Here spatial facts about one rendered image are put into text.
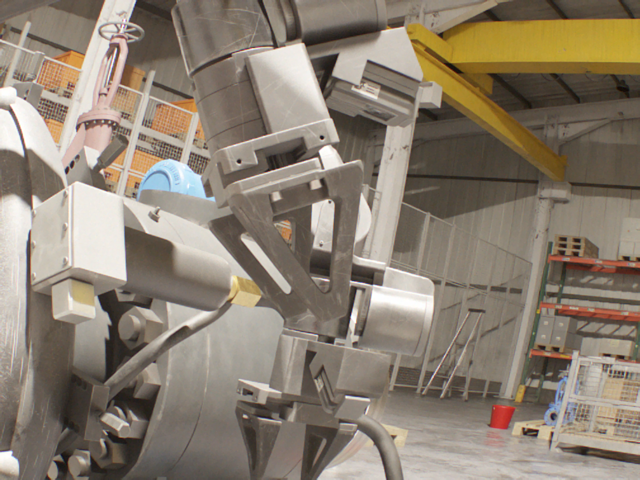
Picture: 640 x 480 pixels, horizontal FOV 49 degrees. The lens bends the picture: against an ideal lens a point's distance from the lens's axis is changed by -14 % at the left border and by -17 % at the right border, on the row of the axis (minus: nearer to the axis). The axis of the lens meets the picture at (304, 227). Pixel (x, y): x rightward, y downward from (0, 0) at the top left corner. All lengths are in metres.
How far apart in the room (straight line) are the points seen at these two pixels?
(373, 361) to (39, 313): 0.43
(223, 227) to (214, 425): 0.80
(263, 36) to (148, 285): 0.53
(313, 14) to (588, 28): 12.84
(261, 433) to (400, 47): 0.36
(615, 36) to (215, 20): 12.61
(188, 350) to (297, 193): 0.82
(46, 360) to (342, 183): 0.58
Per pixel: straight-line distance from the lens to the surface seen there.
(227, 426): 1.31
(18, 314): 0.92
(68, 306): 0.84
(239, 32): 0.46
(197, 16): 0.47
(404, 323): 0.70
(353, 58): 0.47
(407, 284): 0.73
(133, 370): 1.10
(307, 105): 0.45
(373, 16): 0.49
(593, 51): 13.04
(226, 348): 1.28
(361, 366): 0.63
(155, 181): 1.82
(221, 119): 0.45
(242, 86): 0.45
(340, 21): 0.48
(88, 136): 5.82
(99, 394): 0.94
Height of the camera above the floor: 0.73
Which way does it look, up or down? 7 degrees up
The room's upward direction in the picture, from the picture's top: 12 degrees clockwise
